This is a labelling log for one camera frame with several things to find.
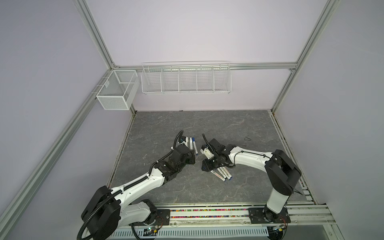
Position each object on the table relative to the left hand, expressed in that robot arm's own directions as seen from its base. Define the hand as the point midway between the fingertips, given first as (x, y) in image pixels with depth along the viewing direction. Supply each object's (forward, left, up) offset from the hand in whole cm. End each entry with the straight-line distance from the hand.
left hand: (194, 152), depth 82 cm
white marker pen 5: (-8, -19, -12) cm, 24 cm away
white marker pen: (+15, 0, -13) cm, 20 cm away
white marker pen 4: (-8, -16, -12) cm, 21 cm away
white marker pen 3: (-9, -13, -13) cm, 21 cm away
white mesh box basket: (+48, +50, +9) cm, 69 cm away
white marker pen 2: (+4, +1, +3) cm, 5 cm away
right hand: (-5, -6, -11) cm, 13 cm away
